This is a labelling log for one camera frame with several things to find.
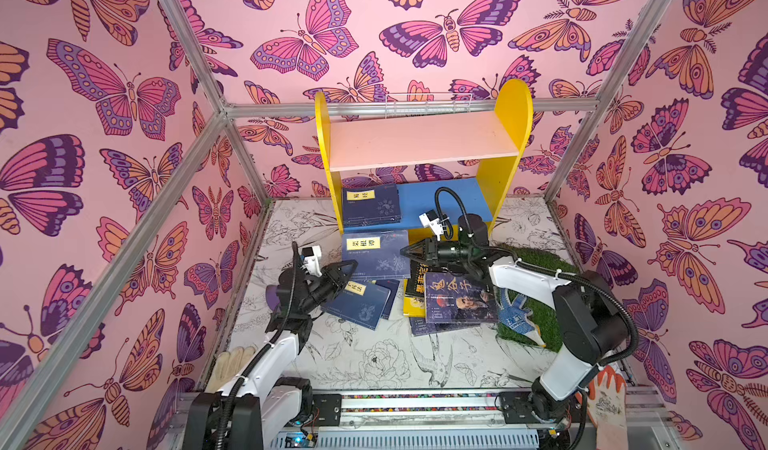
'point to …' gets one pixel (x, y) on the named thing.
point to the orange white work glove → (606, 402)
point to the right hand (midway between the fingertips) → (403, 251)
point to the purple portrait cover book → (458, 298)
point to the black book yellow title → (416, 282)
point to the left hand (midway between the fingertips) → (359, 263)
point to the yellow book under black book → (414, 305)
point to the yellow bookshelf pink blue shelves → (445, 166)
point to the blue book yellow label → (360, 303)
